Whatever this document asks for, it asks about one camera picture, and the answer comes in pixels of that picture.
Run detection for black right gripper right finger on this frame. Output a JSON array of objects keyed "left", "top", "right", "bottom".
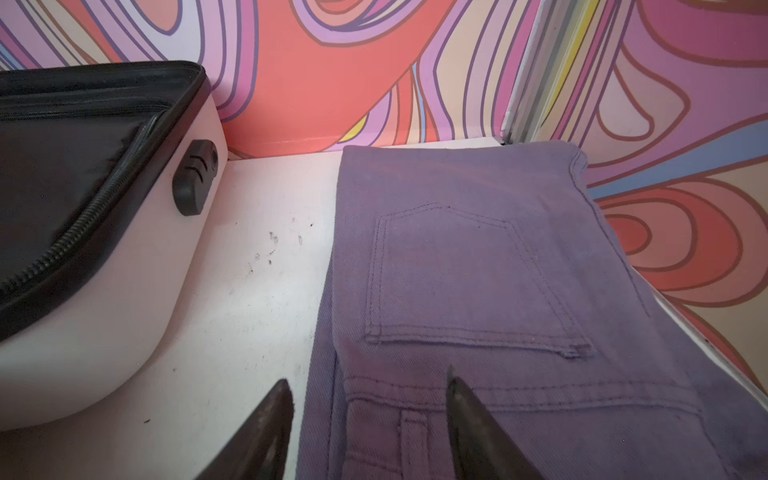
[{"left": 446, "top": 366, "right": 543, "bottom": 480}]

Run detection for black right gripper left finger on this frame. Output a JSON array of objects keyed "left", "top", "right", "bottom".
[{"left": 196, "top": 379, "right": 294, "bottom": 480}]

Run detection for black white suitcase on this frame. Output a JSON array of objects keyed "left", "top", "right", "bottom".
[{"left": 1, "top": 61, "right": 227, "bottom": 431}]

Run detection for folded purple jeans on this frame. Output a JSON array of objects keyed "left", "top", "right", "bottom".
[{"left": 297, "top": 141, "right": 767, "bottom": 479}]

